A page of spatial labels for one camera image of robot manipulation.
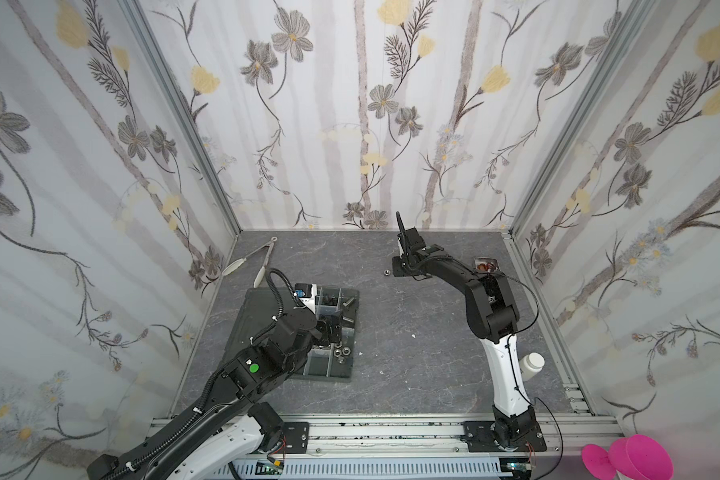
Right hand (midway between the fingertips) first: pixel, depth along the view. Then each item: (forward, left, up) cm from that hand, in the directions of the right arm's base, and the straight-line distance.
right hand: (394, 256), depth 103 cm
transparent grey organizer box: (-36, +19, -6) cm, 41 cm away
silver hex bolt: (-15, +15, -6) cm, 22 cm away
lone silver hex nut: (-31, +17, -5) cm, 36 cm away
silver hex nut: (-2, +2, -6) cm, 7 cm away
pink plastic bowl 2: (-58, -46, +14) cm, 75 cm away
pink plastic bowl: (-59, -48, -2) cm, 76 cm away
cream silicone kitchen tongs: (-4, +48, -10) cm, 50 cm away
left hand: (-29, +20, +16) cm, 39 cm away
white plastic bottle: (-38, -35, +5) cm, 51 cm away
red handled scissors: (+2, -35, -6) cm, 36 cm away
